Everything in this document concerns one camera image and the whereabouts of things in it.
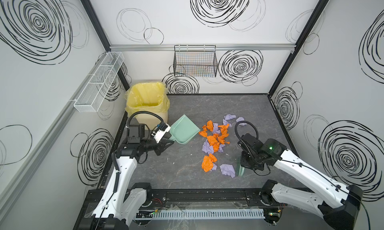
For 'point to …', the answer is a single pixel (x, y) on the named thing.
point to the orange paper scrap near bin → (209, 125)
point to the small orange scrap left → (203, 133)
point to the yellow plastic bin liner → (146, 96)
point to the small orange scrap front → (212, 157)
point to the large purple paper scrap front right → (228, 169)
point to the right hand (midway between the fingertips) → (239, 167)
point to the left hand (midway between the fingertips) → (171, 140)
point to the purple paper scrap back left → (215, 129)
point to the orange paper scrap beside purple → (211, 140)
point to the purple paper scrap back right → (229, 116)
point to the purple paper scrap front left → (207, 148)
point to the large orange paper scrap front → (207, 164)
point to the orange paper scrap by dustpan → (222, 140)
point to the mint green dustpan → (183, 129)
